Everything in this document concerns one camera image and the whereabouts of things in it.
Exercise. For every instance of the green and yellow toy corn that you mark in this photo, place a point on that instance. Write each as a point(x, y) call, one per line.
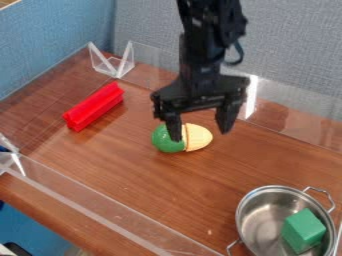
point(195, 138)

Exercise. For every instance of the green block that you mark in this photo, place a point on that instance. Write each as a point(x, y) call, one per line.
point(302, 231)

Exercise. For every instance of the clear acrylic back barrier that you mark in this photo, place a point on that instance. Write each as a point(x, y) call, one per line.
point(300, 113)

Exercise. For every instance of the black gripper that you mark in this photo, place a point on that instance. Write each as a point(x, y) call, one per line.
point(201, 88)

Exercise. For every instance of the red plastic block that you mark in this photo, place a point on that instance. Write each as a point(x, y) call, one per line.
point(94, 107)

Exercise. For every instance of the metal pot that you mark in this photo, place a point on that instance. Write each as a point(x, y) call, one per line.
point(260, 216)

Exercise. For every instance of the clear acrylic corner bracket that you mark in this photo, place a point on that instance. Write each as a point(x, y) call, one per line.
point(114, 67)

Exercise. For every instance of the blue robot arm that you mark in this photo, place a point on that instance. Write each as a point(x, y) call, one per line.
point(214, 24)

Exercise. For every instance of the clear acrylic barrier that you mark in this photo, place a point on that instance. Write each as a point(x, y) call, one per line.
point(94, 220)
point(300, 113)

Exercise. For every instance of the clear acrylic front barrier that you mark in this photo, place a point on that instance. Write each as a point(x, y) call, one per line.
point(94, 220)

